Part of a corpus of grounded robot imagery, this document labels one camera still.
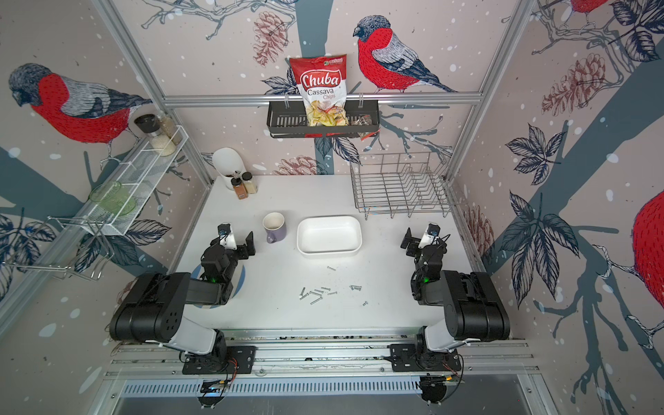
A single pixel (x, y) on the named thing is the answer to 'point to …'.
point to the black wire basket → (289, 119)
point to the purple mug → (275, 226)
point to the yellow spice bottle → (250, 182)
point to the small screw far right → (365, 303)
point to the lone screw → (331, 268)
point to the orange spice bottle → (239, 188)
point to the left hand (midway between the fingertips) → (242, 227)
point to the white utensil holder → (230, 164)
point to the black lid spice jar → (161, 143)
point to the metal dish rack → (406, 182)
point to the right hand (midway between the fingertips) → (421, 228)
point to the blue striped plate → (240, 282)
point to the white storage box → (329, 235)
